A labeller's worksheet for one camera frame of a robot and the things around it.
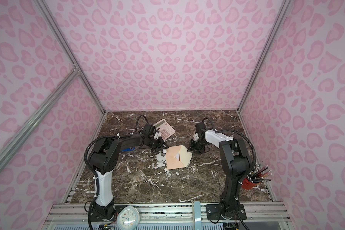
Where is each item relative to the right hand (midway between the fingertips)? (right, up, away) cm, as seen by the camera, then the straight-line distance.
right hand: (190, 149), depth 93 cm
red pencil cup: (+30, -9, -23) cm, 39 cm away
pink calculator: (-17, +11, +13) cm, 24 cm away
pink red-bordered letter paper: (-8, -4, +1) cm, 9 cm away
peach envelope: (-3, -5, 0) cm, 6 cm away
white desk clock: (-32, -29, -24) cm, 49 cm away
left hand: (-14, +2, +2) cm, 14 cm away
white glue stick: (-17, -1, 0) cm, 17 cm away
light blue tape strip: (+1, -27, -24) cm, 36 cm away
